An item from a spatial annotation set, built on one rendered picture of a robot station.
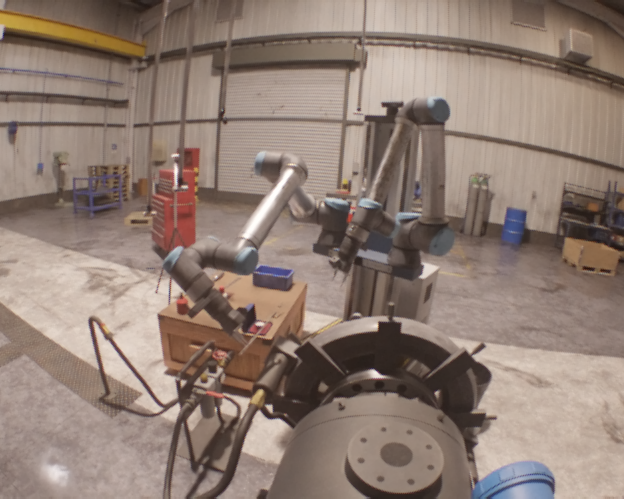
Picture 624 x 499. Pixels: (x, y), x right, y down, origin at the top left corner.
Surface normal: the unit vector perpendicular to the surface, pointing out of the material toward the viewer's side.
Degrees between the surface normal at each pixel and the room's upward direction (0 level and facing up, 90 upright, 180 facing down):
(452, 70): 90
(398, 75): 90
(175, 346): 90
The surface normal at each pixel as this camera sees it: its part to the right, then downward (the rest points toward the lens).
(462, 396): -0.20, 0.25
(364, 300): -0.62, 0.16
